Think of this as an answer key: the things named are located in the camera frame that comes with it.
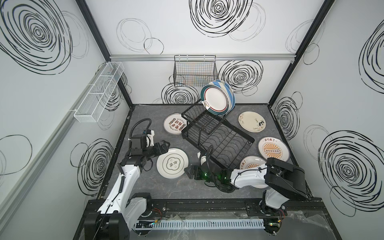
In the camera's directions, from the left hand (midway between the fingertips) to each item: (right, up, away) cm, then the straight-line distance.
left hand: (164, 145), depth 82 cm
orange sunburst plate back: (+68, -4, +14) cm, 69 cm away
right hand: (+12, -14, -3) cm, 19 cm away
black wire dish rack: (+36, -1, +14) cm, 38 cm away
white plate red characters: (+2, +11, +26) cm, 28 cm away
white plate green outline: (+3, -13, +6) cm, 15 cm away
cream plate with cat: (+60, +12, +26) cm, 66 cm away
